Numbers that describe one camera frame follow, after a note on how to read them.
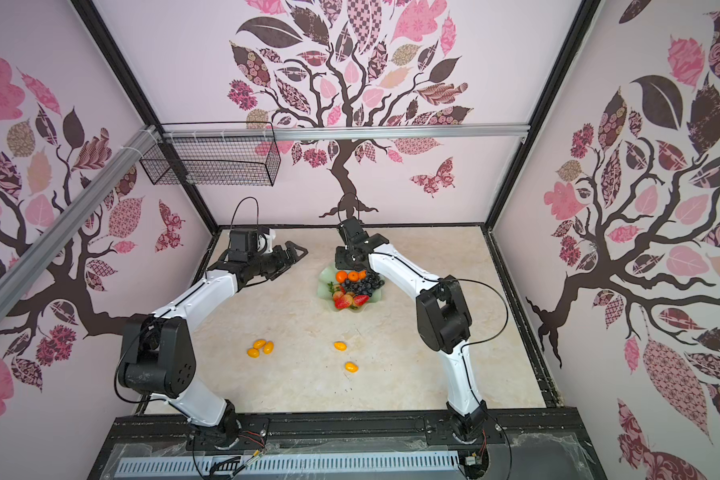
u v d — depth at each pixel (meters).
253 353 0.87
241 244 0.70
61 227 0.61
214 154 0.95
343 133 0.93
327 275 0.98
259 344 0.88
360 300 0.94
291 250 0.81
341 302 0.92
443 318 0.55
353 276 1.01
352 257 0.68
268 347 0.88
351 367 0.84
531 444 0.72
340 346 0.87
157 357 0.46
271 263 0.79
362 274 1.00
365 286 0.94
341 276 1.00
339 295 0.95
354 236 0.73
